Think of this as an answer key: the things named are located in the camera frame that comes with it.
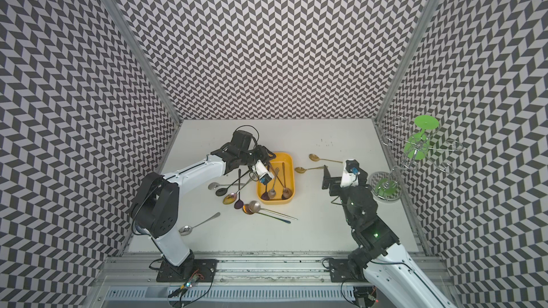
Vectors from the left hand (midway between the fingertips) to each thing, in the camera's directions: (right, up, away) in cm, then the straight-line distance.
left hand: (270, 152), depth 89 cm
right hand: (+24, -5, -17) cm, 30 cm away
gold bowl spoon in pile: (-17, -20, -1) cm, 26 cm away
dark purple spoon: (-13, -22, 0) cm, 25 cm away
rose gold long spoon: (+6, -12, +8) cm, 16 cm away
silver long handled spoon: (-6, -22, -3) cm, 23 cm away
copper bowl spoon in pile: (-21, -17, +2) cm, 27 cm away
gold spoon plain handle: (+21, -4, +14) cm, 26 cm away
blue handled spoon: (-10, -23, -3) cm, 26 cm away
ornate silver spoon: (0, -18, +2) cm, 18 cm away
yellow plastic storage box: (+4, -17, +5) cm, 18 cm away
